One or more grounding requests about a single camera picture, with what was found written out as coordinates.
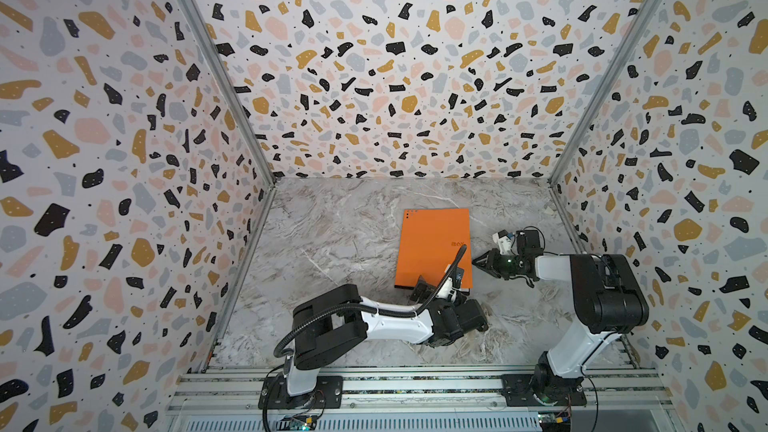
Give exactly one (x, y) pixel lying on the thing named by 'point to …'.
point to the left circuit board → (301, 422)
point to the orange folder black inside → (430, 239)
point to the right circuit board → (555, 421)
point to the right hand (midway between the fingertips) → (474, 257)
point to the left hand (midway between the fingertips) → (442, 283)
